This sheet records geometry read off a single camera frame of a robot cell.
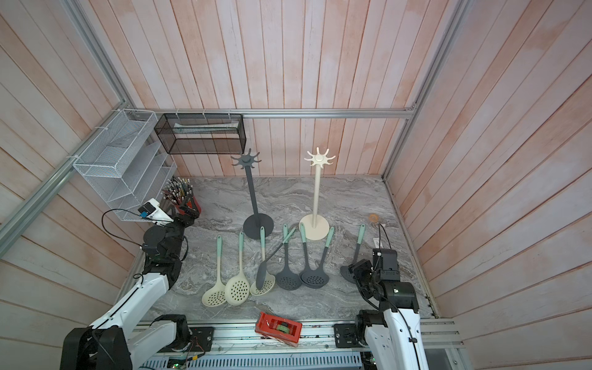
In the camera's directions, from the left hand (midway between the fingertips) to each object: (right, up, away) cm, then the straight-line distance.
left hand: (186, 200), depth 78 cm
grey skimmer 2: (+47, -29, +6) cm, 55 cm away
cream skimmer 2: (+29, -30, +5) cm, 42 cm away
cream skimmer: (+18, -31, +1) cm, 36 cm away
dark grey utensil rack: (+20, -10, +22) cm, 32 cm away
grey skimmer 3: (+58, -27, +10) cm, 64 cm away
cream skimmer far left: (+10, -34, +3) cm, 36 cm away
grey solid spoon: (+25, -26, +8) cm, 37 cm away
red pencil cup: (-9, +3, +12) cm, 16 cm away
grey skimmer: (+35, -30, +6) cm, 46 cm away
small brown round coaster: (+75, -8, +26) cm, 79 cm away
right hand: (+57, -23, -1) cm, 62 cm away
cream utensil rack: (+48, -10, +21) cm, 53 cm away
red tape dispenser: (+34, -40, -8) cm, 53 cm away
